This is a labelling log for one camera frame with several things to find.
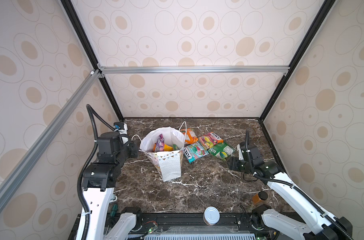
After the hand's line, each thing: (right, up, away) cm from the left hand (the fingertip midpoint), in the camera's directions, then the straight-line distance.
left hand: (137, 139), depth 65 cm
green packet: (+15, -6, +22) cm, 28 cm away
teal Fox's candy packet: (+27, -10, +32) cm, 43 cm away
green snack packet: (+45, -9, +32) cm, 56 cm away
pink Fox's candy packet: (+38, -2, +38) cm, 54 cm away
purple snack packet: (+8, -3, +12) cm, 14 cm away
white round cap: (+34, -37, +6) cm, 50 cm away
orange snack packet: (+25, 0, +38) cm, 46 cm away
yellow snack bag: (+11, -6, +21) cm, 24 cm away
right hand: (+47, -13, +16) cm, 51 cm away
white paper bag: (+12, -13, +12) cm, 22 cm away
